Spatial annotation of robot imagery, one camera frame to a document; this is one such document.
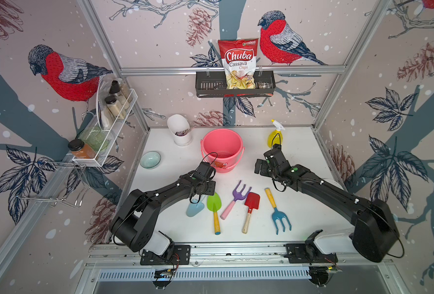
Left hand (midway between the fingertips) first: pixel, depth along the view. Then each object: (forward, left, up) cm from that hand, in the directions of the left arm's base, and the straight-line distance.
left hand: (211, 183), depth 91 cm
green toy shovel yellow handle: (-9, -2, -4) cm, 10 cm away
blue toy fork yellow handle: (-14, -31, -3) cm, 34 cm away
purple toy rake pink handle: (-5, -13, -4) cm, 15 cm away
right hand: (+5, -25, +10) cm, 27 cm away
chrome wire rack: (-16, +46, +32) cm, 58 cm away
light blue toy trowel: (-12, +8, -3) cm, 15 cm away
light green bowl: (+15, +36, -1) cm, 39 cm away
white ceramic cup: (+34, +20, +5) cm, 40 cm away
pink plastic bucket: (+23, -5, -1) cm, 24 cm away
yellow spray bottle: (+25, -36, +7) cm, 44 cm away
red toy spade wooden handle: (-9, -20, -2) cm, 22 cm away
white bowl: (+5, -68, -6) cm, 69 cm away
